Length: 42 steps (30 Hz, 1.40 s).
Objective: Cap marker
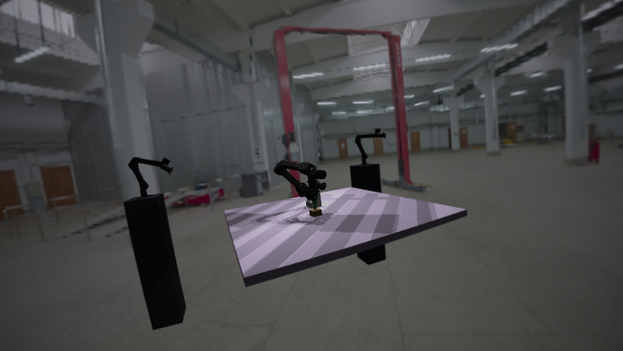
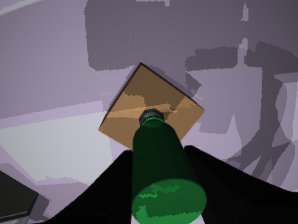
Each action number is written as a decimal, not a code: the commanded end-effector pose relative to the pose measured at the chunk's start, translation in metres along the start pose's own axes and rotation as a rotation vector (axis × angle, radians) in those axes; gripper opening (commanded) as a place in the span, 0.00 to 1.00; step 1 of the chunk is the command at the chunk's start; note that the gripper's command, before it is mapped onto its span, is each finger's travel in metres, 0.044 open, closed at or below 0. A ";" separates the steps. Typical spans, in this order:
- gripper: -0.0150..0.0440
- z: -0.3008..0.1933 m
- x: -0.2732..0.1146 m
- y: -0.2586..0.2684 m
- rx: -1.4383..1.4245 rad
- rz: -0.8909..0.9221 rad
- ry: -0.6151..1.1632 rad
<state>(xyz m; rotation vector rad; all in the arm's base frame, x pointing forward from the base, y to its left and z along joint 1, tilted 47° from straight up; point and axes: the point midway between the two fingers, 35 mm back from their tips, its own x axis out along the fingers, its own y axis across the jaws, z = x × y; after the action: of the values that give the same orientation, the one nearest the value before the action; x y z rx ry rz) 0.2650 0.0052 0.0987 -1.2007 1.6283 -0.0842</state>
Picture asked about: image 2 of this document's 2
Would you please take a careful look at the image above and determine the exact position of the dark green cylinder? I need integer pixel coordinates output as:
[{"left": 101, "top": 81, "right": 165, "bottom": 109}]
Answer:
[{"left": 132, "top": 121, "right": 208, "bottom": 224}]

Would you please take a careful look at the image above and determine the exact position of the tan square block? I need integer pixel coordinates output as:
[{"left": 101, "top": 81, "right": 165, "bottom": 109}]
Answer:
[{"left": 98, "top": 63, "right": 205, "bottom": 149}]

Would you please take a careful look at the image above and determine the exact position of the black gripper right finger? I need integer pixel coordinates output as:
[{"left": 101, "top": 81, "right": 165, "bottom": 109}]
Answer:
[{"left": 184, "top": 145, "right": 298, "bottom": 224}]

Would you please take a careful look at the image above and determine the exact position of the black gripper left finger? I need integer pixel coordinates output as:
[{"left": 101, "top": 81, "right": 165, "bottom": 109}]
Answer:
[{"left": 40, "top": 149, "right": 133, "bottom": 224}]

